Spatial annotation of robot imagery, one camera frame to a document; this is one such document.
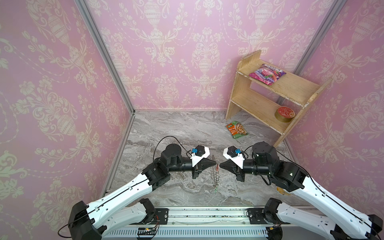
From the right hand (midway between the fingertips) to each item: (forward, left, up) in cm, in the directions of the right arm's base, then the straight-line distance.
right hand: (222, 164), depth 64 cm
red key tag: (-2, +2, 0) cm, 3 cm away
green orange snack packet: (+38, -20, -26) cm, 50 cm away
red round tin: (+30, -41, -3) cm, 51 cm away
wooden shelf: (+40, -43, -6) cm, 59 cm away
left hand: (-1, +4, +2) cm, 4 cm away
